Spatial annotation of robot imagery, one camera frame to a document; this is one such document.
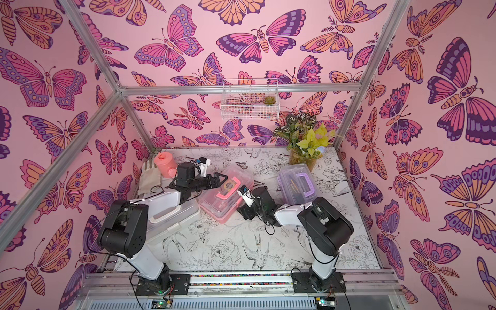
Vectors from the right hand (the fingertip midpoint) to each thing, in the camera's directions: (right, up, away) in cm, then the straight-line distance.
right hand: (244, 201), depth 93 cm
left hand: (-9, +12, -2) cm, 15 cm away
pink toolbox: (-12, 0, -6) cm, 13 cm away
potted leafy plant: (+29, +29, -1) cm, 41 cm away
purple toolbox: (+26, +9, +1) cm, 27 cm away
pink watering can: (-41, +18, +7) cm, 45 cm away
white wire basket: (+2, +50, +13) cm, 52 cm away
